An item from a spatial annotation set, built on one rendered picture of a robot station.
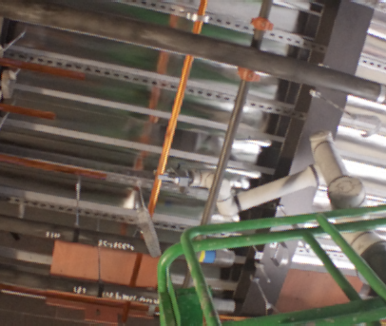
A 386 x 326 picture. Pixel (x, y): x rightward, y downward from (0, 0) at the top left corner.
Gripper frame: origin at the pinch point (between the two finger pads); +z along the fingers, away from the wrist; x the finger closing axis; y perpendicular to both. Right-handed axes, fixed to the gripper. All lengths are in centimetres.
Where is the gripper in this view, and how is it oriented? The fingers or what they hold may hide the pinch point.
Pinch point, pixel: (160, 175)
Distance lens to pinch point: 270.7
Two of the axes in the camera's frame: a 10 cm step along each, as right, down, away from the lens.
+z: -8.9, -0.8, -4.6
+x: 4.0, 3.8, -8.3
